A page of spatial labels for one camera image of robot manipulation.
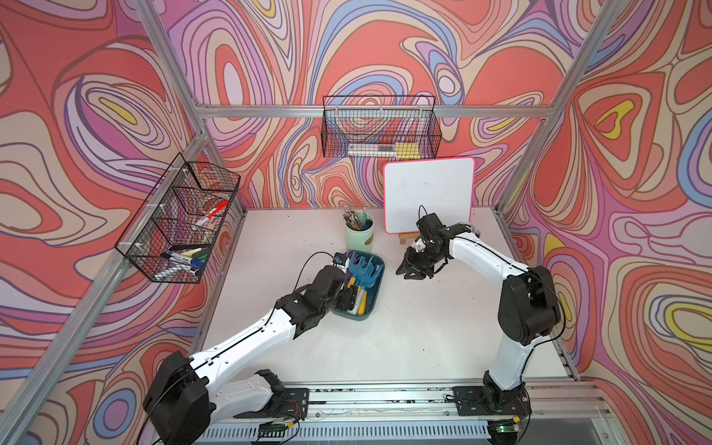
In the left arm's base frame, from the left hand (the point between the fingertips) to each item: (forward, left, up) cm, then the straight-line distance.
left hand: (349, 286), depth 81 cm
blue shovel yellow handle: (+11, -2, -6) cm, 13 cm away
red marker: (+14, +39, +16) cm, 45 cm away
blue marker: (0, +43, +14) cm, 45 cm away
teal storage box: (+5, -4, -9) cm, 12 cm away
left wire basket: (+6, +48, +15) cm, 51 cm away
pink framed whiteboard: (+38, -35, +6) cm, 52 cm away
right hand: (+5, -17, -4) cm, 18 cm away
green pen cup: (+21, -3, 0) cm, 21 cm away
